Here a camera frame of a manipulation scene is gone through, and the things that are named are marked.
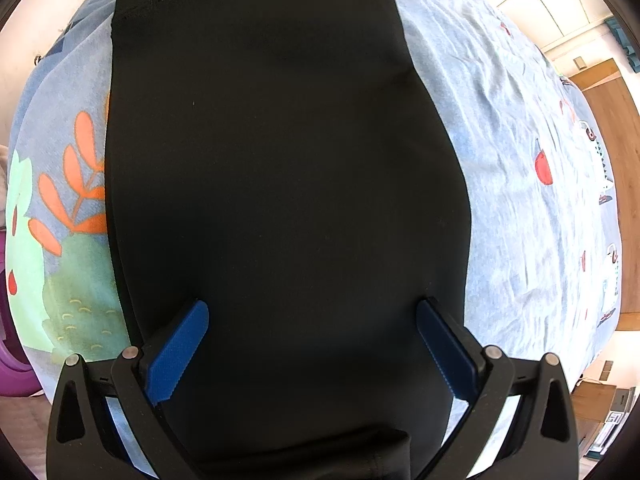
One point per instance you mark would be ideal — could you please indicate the black pants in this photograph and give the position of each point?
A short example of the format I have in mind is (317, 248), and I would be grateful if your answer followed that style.
(280, 160)

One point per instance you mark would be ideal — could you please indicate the white printer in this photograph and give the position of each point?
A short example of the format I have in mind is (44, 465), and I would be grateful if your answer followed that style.
(617, 410)

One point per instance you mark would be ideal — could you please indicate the white sliding wardrobe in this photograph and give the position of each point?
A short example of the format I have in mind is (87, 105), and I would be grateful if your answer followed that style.
(555, 0)

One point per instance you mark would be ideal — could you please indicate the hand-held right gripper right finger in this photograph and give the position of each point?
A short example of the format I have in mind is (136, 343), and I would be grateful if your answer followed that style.
(447, 350)

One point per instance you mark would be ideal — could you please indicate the wooden dresser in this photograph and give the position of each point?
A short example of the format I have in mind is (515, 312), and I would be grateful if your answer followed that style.
(590, 405)

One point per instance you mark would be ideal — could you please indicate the blue dinosaur print pillow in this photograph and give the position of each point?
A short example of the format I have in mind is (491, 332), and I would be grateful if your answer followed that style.
(607, 280)
(592, 150)

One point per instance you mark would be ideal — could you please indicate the wall socket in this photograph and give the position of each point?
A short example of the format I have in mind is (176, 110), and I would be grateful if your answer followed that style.
(606, 371)
(579, 62)

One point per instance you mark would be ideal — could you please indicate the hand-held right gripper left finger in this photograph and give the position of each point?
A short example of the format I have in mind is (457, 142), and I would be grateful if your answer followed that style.
(177, 347)

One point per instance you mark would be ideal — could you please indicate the blue printed bed sheet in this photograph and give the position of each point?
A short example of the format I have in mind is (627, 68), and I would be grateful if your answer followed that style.
(500, 210)

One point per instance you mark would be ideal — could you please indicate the wooden headboard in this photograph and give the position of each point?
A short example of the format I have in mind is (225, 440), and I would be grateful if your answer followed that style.
(627, 160)

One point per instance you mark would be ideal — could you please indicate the purple object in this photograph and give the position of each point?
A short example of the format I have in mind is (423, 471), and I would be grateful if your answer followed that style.
(17, 350)

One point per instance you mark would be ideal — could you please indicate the teal curtain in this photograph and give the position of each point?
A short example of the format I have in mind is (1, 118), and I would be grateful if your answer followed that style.
(625, 45)

